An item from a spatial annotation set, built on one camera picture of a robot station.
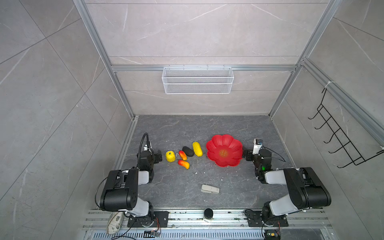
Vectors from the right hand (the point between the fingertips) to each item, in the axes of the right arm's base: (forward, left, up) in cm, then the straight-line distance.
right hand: (250, 145), depth 94 cm
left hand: (0, +65, 0) cm, 65 cm away
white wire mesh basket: (+39, +33, +24) cm, 56 cm away
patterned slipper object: (-40, +75, -2) cm, 85 cm away
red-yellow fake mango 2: (-10, +43, -4) cm, 44 cm away
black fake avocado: (-2, +40, -3) cm, 40 cm away
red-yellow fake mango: (-4, +44, -4) cm, 44 cm away
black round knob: (-38, +30, +3) cm, 49 cm away
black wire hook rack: (-22, -31, +25) cm, 45 cm away
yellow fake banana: (-1, +34, -2) cm, 34 cm away
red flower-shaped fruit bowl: (0, +16, -6) cm, 17 cm away
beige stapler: (-26, +28, -3) cm, 38 cm away
